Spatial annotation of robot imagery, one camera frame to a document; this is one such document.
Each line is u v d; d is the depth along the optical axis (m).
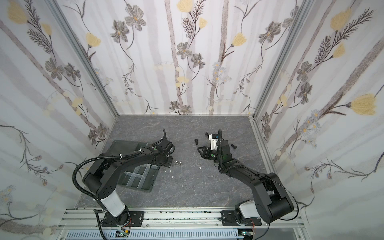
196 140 1.04
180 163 0.93
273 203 0.43
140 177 0.84
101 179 0.47
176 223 0.73
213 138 0.80
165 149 0.75
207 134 1.08
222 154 0.68
